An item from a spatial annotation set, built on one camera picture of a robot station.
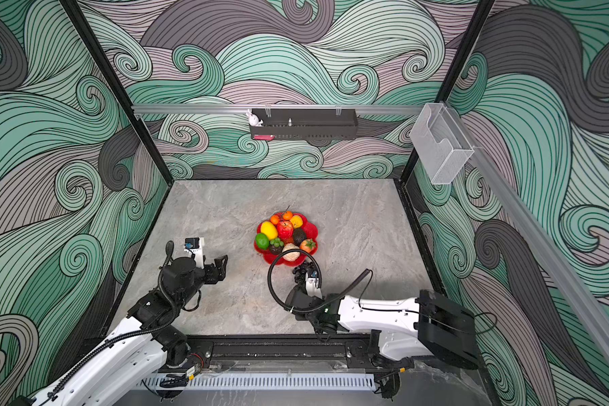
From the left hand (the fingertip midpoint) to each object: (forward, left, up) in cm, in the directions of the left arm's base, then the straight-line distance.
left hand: (217, 255), depth 79 cm
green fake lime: (+10, -13, -8) cm, 18 cm away
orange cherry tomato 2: (+20, -16, -8) cm, 27 cm away
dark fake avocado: (+14, -26, -9) cm, 31 cm away
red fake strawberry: (+8, -30, -7) cm, 32 cm away
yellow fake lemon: (+16, -15, -9) cm, 23 cm away
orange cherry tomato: (+21, -22, -6) cm, 31 cm away
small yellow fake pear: (+20, -25, -8) cm, 33 cm away
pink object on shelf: (+38, -13, +18) cm, 44 cm away
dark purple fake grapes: (-1, -27, -10) cm, 29 cm away
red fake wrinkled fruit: (+15, -21, -8) cm, 27 cm away
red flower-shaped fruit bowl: (+18, -31, -13) cm, 38 cm away
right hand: (-12, -27, -12) cm, 32 cm away
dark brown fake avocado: (+9, -18, -9) cm, 22 cm away
